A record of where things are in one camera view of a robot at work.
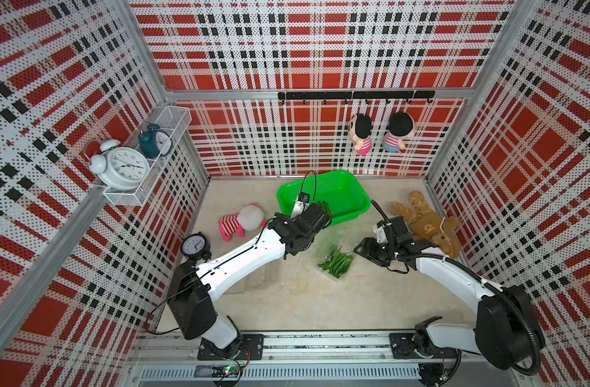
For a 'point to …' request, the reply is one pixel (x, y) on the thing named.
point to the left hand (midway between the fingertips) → (295, 223)
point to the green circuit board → (228, 371)
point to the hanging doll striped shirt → (401, 125)
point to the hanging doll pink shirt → (360, 130)
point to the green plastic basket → (342, 190)
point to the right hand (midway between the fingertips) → (362, 252)
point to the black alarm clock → (195, 246)
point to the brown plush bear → (427, 225)
